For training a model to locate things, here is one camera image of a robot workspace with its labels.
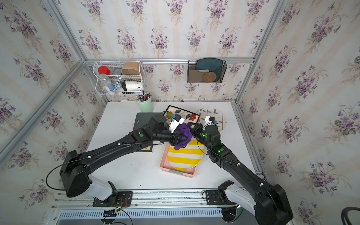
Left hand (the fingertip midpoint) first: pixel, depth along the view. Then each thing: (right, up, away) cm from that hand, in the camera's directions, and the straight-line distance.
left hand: (189, 141), depth 69 cm
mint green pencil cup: (-31, +20, +37) cm, 52 cm away
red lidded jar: (-56, +43, +22) cm, 74 cm away
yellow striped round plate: (-1, -13, +13) cm, 18 cm away
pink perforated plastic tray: (-14, -18, +16) cm, 28 cm away
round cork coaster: (+16, +40, +28) cm, 51 cm away
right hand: (0, +9, +6) cm, 10 cm away
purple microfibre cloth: (-3, +6, +1) cm, 7 cm away
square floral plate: (-1, +12, +9) cm, 15 cm away
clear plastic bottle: (-54, +34, +21) cm, 67 cm away
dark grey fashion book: (-33, +10, +35) cm, 49 cm away
